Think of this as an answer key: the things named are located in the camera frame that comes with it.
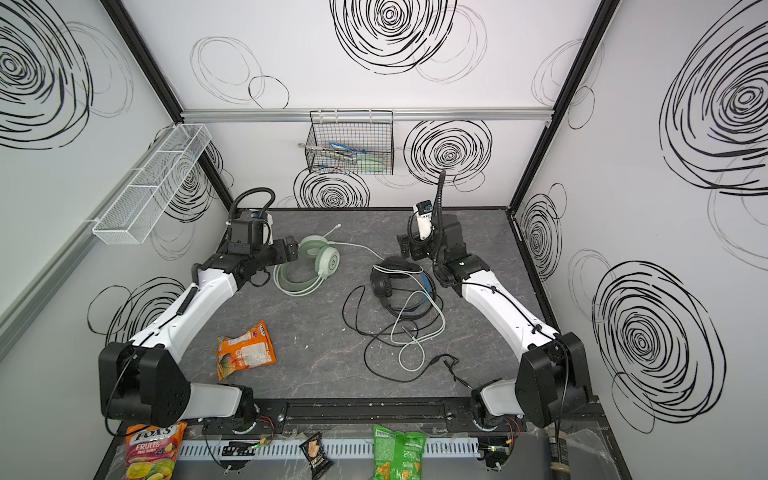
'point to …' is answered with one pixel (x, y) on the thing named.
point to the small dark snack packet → (312, 449)
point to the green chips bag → (397, 455)
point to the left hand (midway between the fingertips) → (286, 244)
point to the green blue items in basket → (349, 158)
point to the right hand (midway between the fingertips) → (410, 230)
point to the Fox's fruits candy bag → (152, 451)
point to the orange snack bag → (252, 348)
